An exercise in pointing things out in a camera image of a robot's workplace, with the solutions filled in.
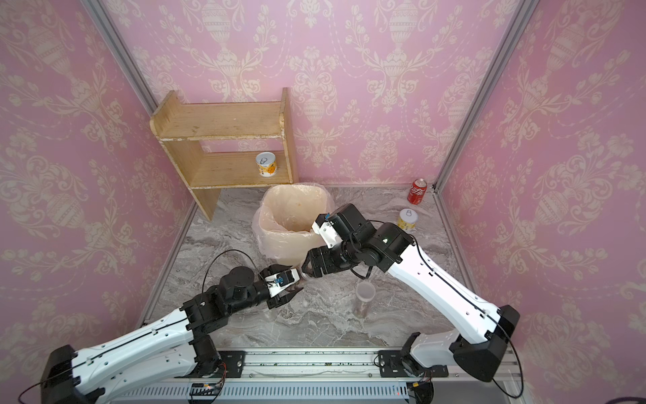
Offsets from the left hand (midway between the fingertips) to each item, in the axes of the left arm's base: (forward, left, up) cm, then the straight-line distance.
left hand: (297, 277), depth 72 cm
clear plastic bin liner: (+17, +14, +7) cm, 23 cm away
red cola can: (+44, -47, -8) cm, 65 cm away
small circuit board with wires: (-25, +26, -22) cm, 42 cm away
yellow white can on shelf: (+40, +14, +9) cm, 43 cm away
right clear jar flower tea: (-3, -20, -1) cm, 20 cm away
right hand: (-1, -6, +9) cm, 10 cm away
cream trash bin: (+28, +7, -8) cm, 30 cm away
